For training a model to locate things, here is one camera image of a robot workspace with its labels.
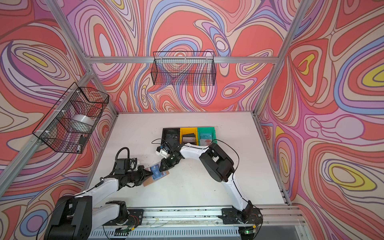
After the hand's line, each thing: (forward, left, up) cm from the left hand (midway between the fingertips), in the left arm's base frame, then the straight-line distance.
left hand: (154, 172), depth 87 cm
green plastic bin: (+27, -33, +5) cm, 43 cm away
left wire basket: (+11, +35, +31) cm, 48 cm away
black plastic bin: (+25, -8, +1) cm, 27 cm away
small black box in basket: (+7, +32, +24) cm, 40 cm away
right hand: (+1, -6, -2) cm, 6 cm away
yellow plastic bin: (+27, -17, +4) cm, 32 cm away
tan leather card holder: (-5, +2, 0) cm, 5 cm away
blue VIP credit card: (+1, 0, -1) cm, 2 cm away
